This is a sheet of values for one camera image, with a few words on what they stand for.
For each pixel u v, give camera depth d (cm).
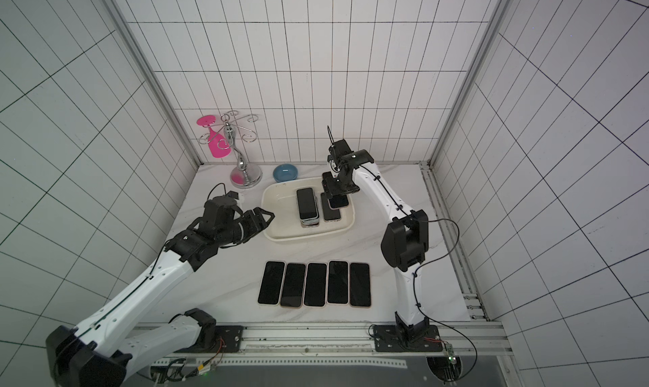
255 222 66
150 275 46
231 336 73
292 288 81
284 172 114
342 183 75
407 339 64
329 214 101
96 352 38
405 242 52
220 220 55
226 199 59
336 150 70
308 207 98
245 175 114
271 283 84
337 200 85
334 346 73
